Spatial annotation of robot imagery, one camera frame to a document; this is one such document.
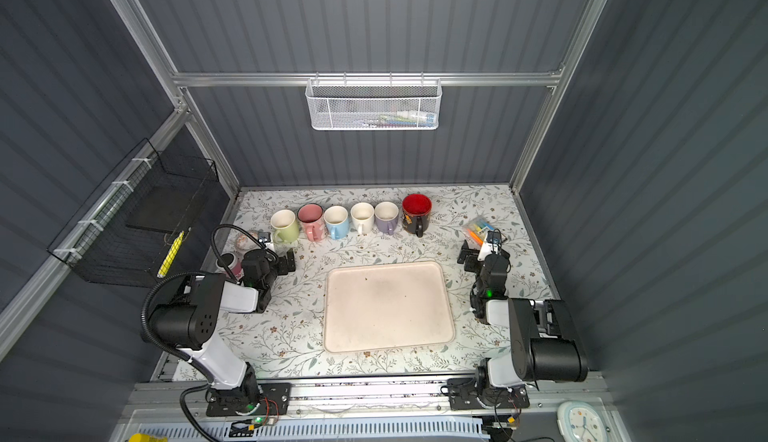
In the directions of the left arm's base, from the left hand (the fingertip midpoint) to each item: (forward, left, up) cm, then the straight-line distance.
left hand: (274, 251), depth 97 cm
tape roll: (+8, +13, -5) cm, 16 cm away
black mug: (+9, -48, +5) cm, 49 cm away
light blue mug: (+8, -20, +5) cm, 22 cm away
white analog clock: (-51, -79, -1) cm, 94 cm away
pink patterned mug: (+12, -11, +2) cm, 17 cm away
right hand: (-6, -67, +7) cm, 68 cm away
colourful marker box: (+8, -70, -3) cm, 71 cm away
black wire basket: (-8, +27, +23) cm, 36 cm away
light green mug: (+5, -4, +4) cm, 8 cm away
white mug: (+14, -29, 0) cm, 32 cm away
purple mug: (+14, -38, -1) cm, 40 cm away
